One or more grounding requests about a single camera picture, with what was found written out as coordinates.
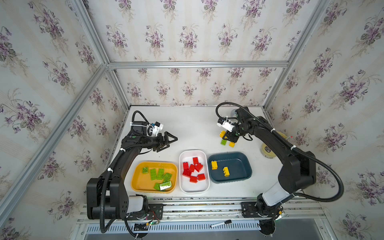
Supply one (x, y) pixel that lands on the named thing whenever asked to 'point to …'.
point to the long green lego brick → (153, 174)
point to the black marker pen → (227, 221)
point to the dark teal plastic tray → (239, 164)
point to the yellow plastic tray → (141, 182)
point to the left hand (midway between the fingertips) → (172, 141)
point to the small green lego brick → (145, 170)
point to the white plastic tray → (194, 171)
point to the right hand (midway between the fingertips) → (225, 135)
